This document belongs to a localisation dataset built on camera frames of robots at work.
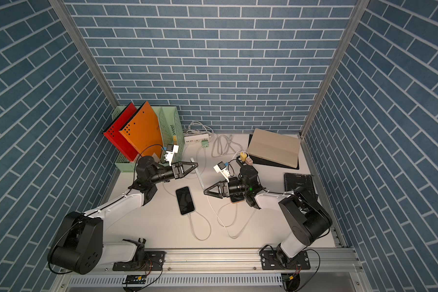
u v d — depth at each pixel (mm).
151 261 724
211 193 721
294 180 966
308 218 456
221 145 1153
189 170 708
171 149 724
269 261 734
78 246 414
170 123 1042
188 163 722
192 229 825
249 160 989
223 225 829
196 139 1146
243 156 999
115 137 827
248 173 680
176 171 693
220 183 693
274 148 1125
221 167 741
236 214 869
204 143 1120
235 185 722
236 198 743
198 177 728
